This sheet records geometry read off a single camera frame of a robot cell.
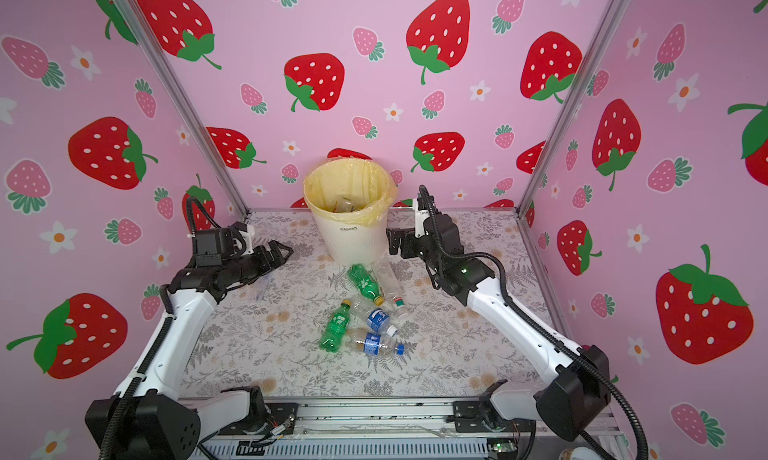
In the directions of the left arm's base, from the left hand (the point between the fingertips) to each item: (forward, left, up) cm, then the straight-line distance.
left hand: (281, 254), depth 79 cm
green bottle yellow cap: (-14, -14, -19) cm, 27 cm away
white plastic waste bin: (+11, -17, -10) cm, 22 cm away
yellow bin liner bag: (+33, -14, -6) cm, 36 cm away
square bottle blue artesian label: (+25, -13, -5) cm, 29 cm away
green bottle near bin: (+2, -22, -17) cm, 28 cm away
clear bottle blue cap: (-17, -25, -18) cm, 35 cm away
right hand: (+3, -32, +8) cm, 33 cm away
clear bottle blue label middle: (-10, -25, -18) cm, 32 cm away
